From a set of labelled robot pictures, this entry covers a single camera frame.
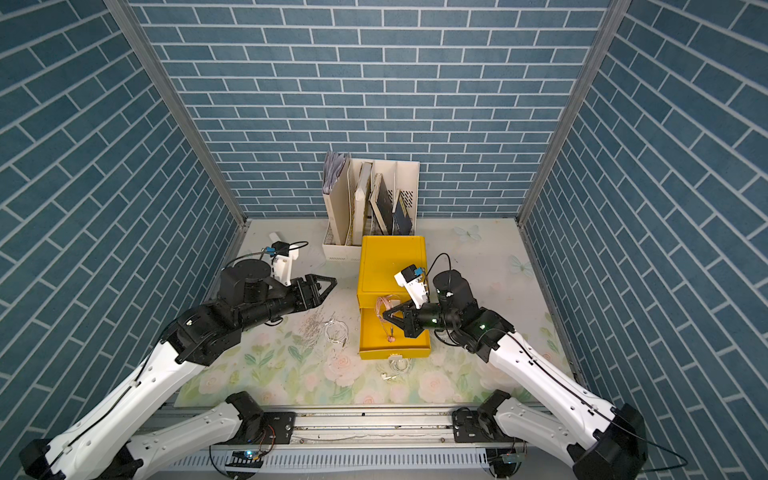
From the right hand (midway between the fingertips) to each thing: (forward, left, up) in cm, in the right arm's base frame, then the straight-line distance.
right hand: (389, 316), depth 69 cm
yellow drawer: (+1, +3, -15) cm, 16 cm away
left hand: (+2, +11, +8) cm, 14 cm away
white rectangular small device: (+39, +48, -20) cm, 65 cm away
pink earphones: (+4, +2, -1) cm, 4 cm away
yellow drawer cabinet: (+18, +4, -1) cm, 19 cm away
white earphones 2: (+5, +18, -23) cm, 29 cm away
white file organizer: (+40, +12, +2) cm, 41 cm away
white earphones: (-3, -2, -23) cm, 23 cm away
